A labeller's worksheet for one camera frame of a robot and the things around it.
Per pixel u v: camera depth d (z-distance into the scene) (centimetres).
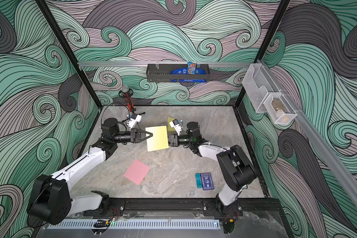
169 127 78
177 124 78
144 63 93
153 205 75
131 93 98
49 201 40
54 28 78
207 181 80
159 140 73
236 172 46
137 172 88
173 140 74
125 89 95
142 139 69
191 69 90
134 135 65
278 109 65
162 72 95
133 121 70
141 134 69
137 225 76
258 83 78
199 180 83
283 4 70
